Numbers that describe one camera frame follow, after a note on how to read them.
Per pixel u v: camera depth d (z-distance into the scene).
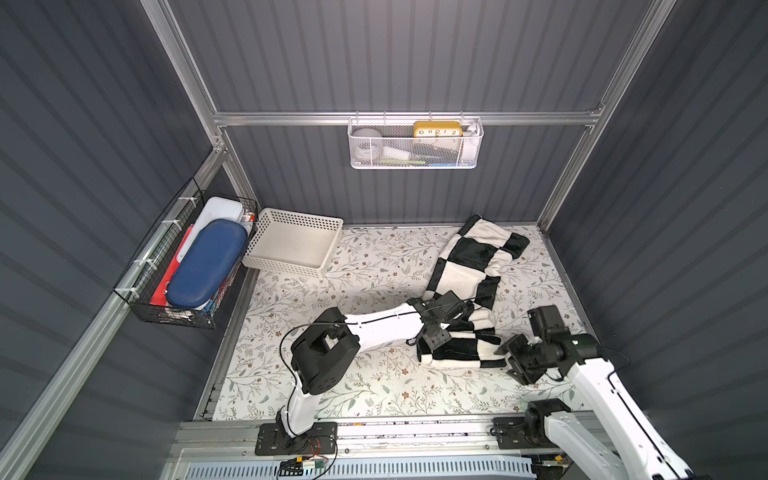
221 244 0.69
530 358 0.66
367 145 0.83
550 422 0.62
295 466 0.72
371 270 1.08
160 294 0.65
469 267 1.05
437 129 0.87
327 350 0.51
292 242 1.21
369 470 0.77
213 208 0.77
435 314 0.68
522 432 0.73
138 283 0.61
